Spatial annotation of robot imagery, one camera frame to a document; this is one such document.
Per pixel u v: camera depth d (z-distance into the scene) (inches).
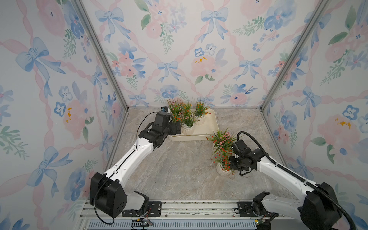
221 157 29.5
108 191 15.6
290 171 18.9
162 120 23.1
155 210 29.3
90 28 29.8
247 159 23.4
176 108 38.1
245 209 28.9
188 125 39.4
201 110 39.9
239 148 25.8
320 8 27.3
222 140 33.0
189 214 28.8
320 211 15.7
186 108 38.8
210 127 42.4
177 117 37.3
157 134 22.3
